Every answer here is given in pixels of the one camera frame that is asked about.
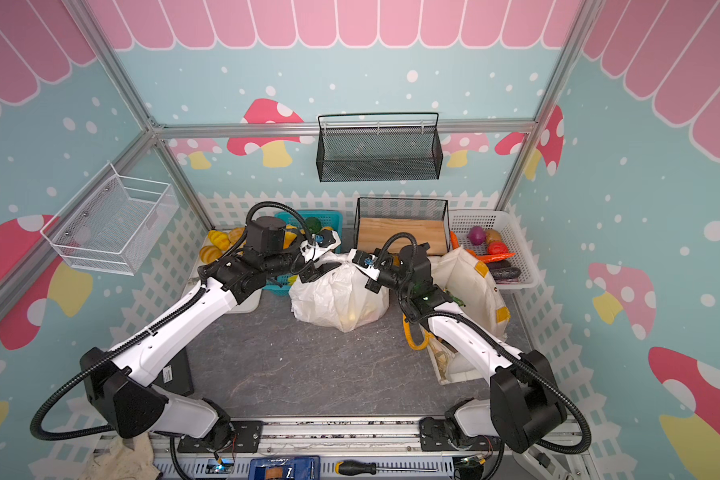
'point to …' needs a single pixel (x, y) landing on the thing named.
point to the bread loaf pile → (221, 242)
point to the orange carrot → (490, 257)
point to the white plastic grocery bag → (338, 299)
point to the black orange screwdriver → (355, 468)
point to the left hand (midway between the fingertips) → (331, 255)
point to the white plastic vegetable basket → (511, 235)
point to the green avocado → (314, 225)
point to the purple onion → (477, 235)
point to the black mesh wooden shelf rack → (378, 220)
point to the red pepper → (497, 248)
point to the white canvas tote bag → (471, 289)
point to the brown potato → (492, 235)
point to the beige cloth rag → (124, 463)
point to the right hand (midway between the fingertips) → (352, 255)
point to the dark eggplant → (506, 272)
